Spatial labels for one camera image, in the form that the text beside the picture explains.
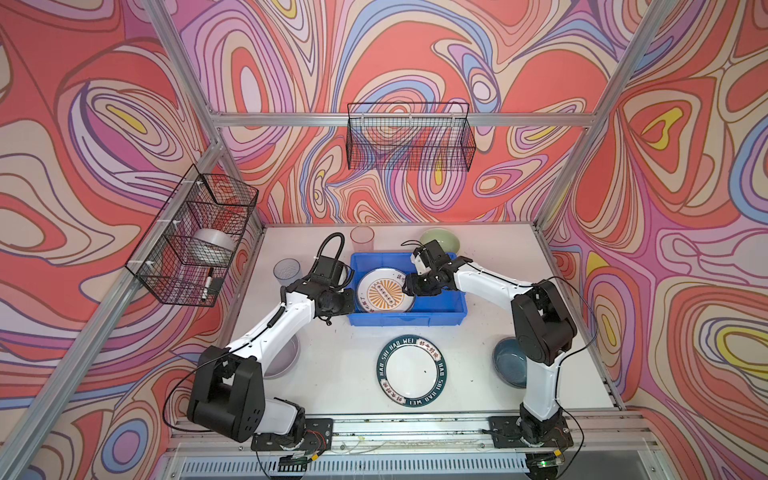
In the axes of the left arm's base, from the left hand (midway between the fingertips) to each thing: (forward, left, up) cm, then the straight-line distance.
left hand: (354, 302), depth 86 cm
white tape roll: (+2, +33, +22) cm, 40 cm away
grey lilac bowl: (-15, +19, -6) cm, 25 cm away
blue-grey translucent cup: (+11, +22, 0) cm, 25 cm away
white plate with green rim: (-17, -16, -10) cm, 25 cm away
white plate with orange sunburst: (+9, -7, -8) cm, 14 cm away
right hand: (+6, -18, -5) cm, 19 cm away
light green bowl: (+29, -33, -6) cm, 44 cm away
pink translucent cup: (+23, -1, +3) cm, 23 cm away
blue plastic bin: (+3, -26, -9) cm, 27 cm away
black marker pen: (-4, +34, +15) cm, 38 cm away
